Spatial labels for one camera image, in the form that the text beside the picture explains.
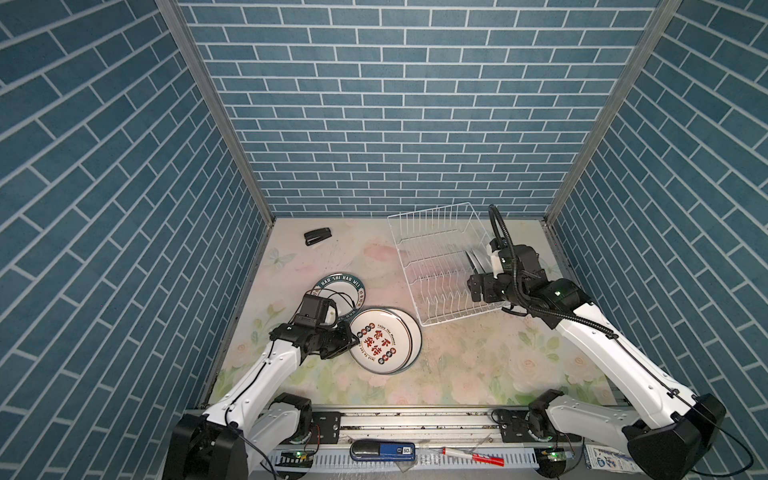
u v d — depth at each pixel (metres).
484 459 0.69
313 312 0.65
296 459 0.72
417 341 0.86
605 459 0.69
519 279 0.55
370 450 0.67
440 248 1.12
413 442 0.72
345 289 0.96
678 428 0.37
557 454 0.71
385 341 0.85
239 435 0.39
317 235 1.14
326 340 0.69
